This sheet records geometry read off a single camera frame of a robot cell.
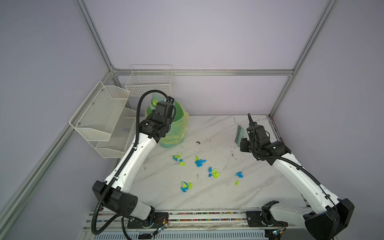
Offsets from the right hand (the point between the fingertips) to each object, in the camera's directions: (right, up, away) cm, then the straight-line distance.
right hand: (242, 141), depth 78 cm
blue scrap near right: (+2, -21, +10) cm, 23 cm away
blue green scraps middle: (-14, -19, +11) cm, 26 cm away
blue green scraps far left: (-38, -12, +18) cm, 43 cm away
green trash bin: (-36, +4, +6) cm, 37 cm away
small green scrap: (-1, -25, +8) cm, 26 cm away
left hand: (-45, +13, -5) cm, 47 cm away
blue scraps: (-23, -15, +16) cm, 31 cm away
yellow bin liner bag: (-35, +6, +6) cm, 36 cm away
